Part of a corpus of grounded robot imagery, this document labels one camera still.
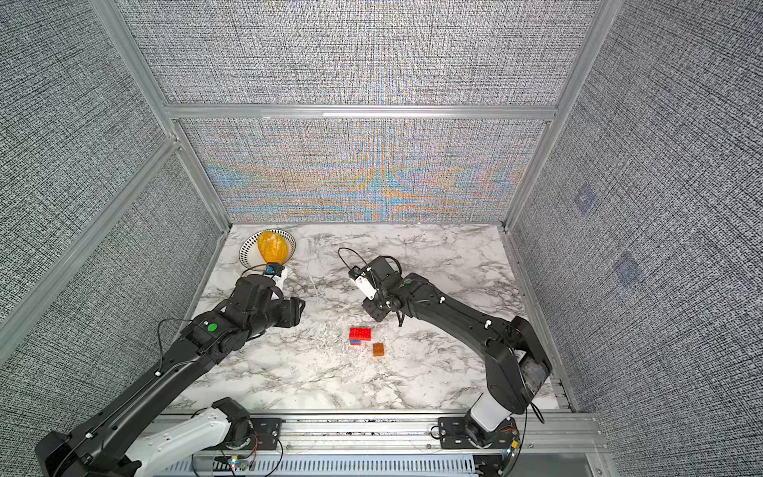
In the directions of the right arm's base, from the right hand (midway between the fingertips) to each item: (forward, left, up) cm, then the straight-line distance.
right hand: (374, 293), depth 84 cm
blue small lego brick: (-9, +6, -13) cm, 17 cm away
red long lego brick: (-9, +4, -8) cm, 13 cm away
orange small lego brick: (-12, -1, -12) cm, 17 cm away
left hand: (-6, +19, +6) cm, 20 cm away
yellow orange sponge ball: (+23, +36, -7) cm, 43 cm away
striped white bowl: (+25, +47, -13) cm, 55 cm away
